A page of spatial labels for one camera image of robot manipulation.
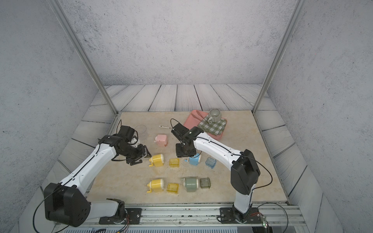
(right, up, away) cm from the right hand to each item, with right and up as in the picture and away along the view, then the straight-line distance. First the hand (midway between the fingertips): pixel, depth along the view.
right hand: (181, 155), depth 81 cm
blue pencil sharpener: (+8, -4, +6) cm, 11 cm away
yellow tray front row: (-5, -18, +2) cm, 19 cm away
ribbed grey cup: (+23, +23, +28) cm, 43 cm away
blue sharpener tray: (+18, -7, +12) cm, 23 cm away
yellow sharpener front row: (-13, -15, -5) cm, 20 cm away
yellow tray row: (-5, -7, +13) cm, 16 cm away
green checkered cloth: (+24, +14, +29) cm, 40 cm away
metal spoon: (-14, +15, +30) cm, 37 cm away
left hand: (-17, -1, -1) cm, 17 cm away
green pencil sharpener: (+6, -14, -5) cm, 16 cm away
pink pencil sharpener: (-14, +6, +16) cm, 22 cm away
